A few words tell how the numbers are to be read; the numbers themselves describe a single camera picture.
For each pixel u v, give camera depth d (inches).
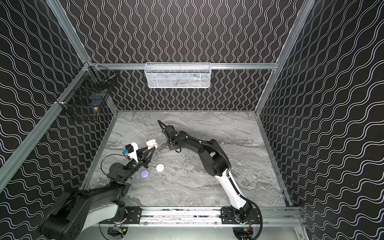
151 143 30.3
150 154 29.9
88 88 36.9
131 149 26.1
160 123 34.2
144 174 34.5
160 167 35.5
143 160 27.5
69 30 30.1
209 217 29.5
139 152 28.2
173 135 31.4
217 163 23.3
